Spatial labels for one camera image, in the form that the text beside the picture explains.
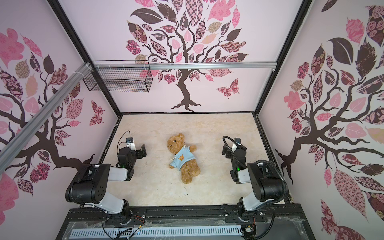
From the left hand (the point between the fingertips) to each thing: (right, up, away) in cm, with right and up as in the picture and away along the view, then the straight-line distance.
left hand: (138, 146), depth 94 cm
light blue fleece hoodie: (+30, -5, -8) cm, 31 cm away
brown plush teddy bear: (+35, -11, -14) cm, 39 cm away
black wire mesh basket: (-11, +46, +1) cm, 47 cm away
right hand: (+62, +3, -2) cm, 62 cm away
